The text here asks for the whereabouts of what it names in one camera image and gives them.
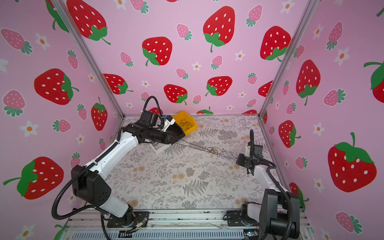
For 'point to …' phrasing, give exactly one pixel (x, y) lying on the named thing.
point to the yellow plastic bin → (183, 115)
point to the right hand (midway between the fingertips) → (240, 158)
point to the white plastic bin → (158, 147)
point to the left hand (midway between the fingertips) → (178, 139)
